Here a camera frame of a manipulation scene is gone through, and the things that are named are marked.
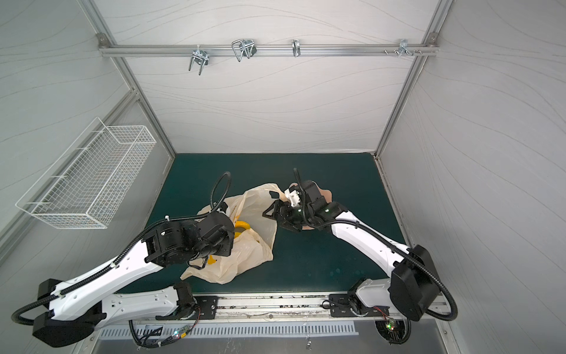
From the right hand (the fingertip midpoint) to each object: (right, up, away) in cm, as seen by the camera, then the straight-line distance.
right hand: (271, 218), depth 75 cm
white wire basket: (-58, +12, -8) cm, 59 cm away
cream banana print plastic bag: (-5, -6, -1) cm, 8 cm away
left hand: (-13, -6, -7) cm, 16 cm away
